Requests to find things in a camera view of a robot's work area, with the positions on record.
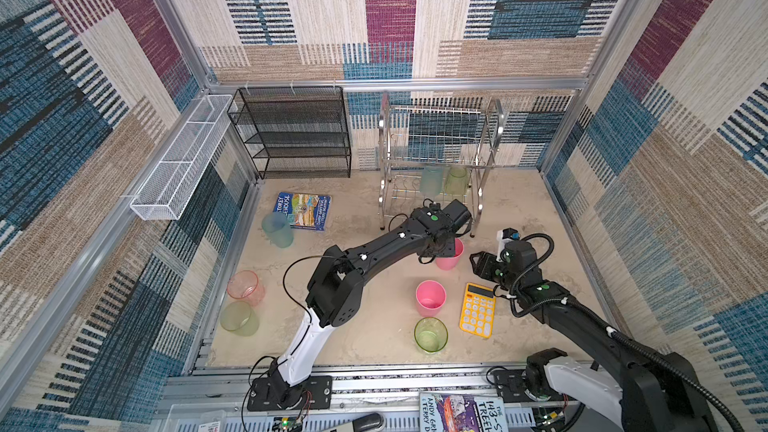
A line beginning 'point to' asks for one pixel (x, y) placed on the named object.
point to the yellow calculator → (478, 310)
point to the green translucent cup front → (430, 334)
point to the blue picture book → (305, 211)
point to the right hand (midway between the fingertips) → (477, 262)
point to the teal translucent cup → (431, 180)
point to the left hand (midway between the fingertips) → (445, 247)
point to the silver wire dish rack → (437, 154)
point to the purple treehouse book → (457, 412)
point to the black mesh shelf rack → (297, 132)
